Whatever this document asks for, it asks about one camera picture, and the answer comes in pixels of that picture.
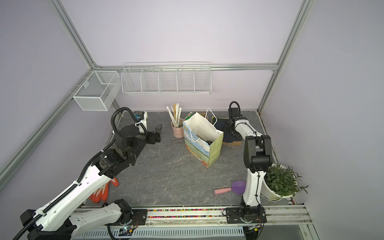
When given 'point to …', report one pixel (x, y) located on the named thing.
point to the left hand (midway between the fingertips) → (152, 126)
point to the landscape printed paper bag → (202, 140)
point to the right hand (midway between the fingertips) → (231, 131)
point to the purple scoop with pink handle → (238, 186)
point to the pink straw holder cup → (178, 132)
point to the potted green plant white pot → (281, 181)
